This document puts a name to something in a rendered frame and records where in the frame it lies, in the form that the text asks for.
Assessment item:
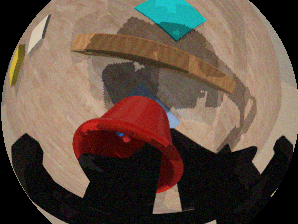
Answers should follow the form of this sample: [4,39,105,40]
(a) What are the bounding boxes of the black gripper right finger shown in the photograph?
[169,128,258,212]

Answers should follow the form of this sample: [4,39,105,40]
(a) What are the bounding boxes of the yellow rectangular block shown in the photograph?
[9,44,25,87]

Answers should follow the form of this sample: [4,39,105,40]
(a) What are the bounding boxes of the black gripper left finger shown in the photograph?
[78,143,162,205]

